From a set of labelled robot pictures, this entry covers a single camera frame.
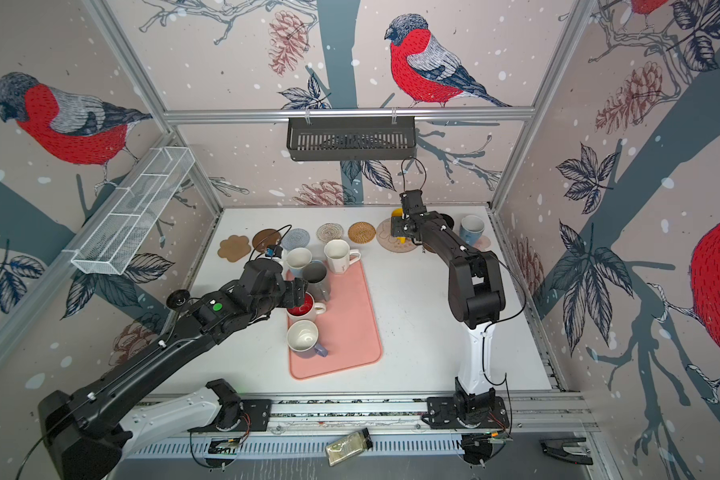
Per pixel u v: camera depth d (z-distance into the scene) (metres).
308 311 0.83
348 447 0.66
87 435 0.38
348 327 0.87
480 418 0.68
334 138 1.07
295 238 1.13
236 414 0.68
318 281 0.87
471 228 1.03
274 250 0.66
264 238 1.12
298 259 0.96
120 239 0.73
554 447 0.68
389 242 1.10
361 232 1.14
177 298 0.83
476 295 0.54
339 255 0.98
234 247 1.12
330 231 1.14
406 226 0.74
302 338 0.85
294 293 0.68
